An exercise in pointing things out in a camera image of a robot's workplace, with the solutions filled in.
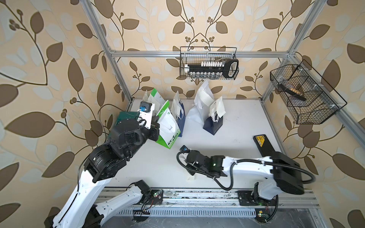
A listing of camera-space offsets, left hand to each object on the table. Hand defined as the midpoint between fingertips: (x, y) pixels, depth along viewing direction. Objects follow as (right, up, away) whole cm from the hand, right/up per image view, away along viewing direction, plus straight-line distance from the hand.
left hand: (156, 115), depth 57 cm
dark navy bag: (+30, -6, +34) cm, 45 cm away
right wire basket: (+76, +8, +16) cm, 78 cm away
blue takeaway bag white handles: (+7, +1, +34) cm, 34 cm away
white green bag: (+4, -8, +10) cm, 13 cm away
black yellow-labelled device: (+62, -20, +35) cm, 74 cm away
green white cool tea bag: (-8, +9, +35) cm, 37 cm away
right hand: (+12, -26, +23) cm, 36 cm away
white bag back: (+24, +11, +40) cm, 48 cm away
